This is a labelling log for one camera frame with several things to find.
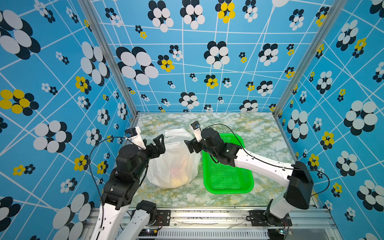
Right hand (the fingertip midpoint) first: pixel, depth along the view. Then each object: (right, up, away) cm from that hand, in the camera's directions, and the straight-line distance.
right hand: (193, 136), depth 77 cm
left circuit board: (-22, -47, -5) cm, 52 cm away
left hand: (-16, 0, -13) cm, 21 cm away
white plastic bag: (-9, -18, +5) cm, 20 cm away
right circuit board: (+40, -47, -6) cm, 62 cm away
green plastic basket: (+18, -26, +10) cm, 33 cm away
